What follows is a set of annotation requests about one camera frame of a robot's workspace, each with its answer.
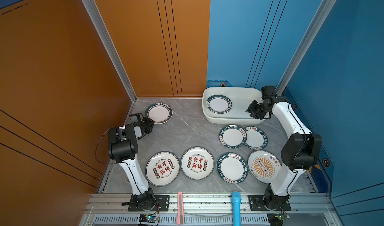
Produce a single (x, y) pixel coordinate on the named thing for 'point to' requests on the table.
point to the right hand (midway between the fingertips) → (246, 111)
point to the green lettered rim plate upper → (232, 136)
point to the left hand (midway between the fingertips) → (155, 118)
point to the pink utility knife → (180, 216)
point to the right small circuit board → (280, 216)
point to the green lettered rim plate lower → (232, 168)
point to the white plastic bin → (241, 97)
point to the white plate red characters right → (197, 163)
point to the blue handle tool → (236, 202)
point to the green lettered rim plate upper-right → (257, 138)
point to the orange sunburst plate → (263, 165)
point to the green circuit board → (148, 218)
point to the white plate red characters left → (162, 168)
